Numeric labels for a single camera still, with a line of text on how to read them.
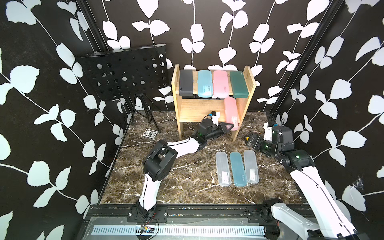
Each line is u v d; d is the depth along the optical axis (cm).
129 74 79
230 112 87
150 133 104
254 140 65
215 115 82
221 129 76
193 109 94
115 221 72
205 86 71
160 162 52
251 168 90
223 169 90
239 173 89
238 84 73
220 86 71
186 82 75
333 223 38
